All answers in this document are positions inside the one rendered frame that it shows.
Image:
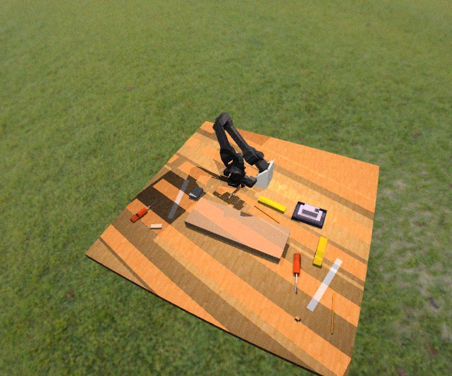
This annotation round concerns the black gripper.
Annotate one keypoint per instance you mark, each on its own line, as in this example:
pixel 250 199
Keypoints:
pixel 248 181

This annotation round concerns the red-handled awl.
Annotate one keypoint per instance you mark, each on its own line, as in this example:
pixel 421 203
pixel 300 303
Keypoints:
pixel 296 267
pixel 140 213

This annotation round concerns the yellow rectangular block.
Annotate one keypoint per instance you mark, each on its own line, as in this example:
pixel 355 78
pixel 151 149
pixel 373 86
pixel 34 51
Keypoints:
pixel 278 207
pixel 319 252

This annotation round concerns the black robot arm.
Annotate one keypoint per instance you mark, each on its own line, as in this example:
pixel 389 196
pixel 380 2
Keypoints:
pixel 227 153

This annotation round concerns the white flat strip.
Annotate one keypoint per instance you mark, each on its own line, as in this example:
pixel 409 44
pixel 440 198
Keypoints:
pixel 318 295
pixel 178 198

